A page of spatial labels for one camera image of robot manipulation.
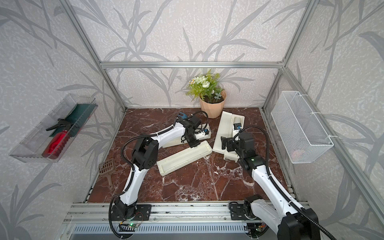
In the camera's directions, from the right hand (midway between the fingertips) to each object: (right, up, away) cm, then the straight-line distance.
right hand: (229, 135), depth 82 cm
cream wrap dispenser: (-24, -14, +11) cm, 29 cm away
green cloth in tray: (-77, +9, -10) cm, 78 cm away
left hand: (-19, -7, +15) cm, 25 cm away
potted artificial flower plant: (-8, +27, +23) cm, 36 cm away
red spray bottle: (-73, -2, -24) cm, 77 cm away
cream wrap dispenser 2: (+1, +2, +17) cm, 17 cm away
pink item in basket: (+30, -8, -11) cm, 33 cm away
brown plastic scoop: (-72, -20, +4) cm, 75 cm away
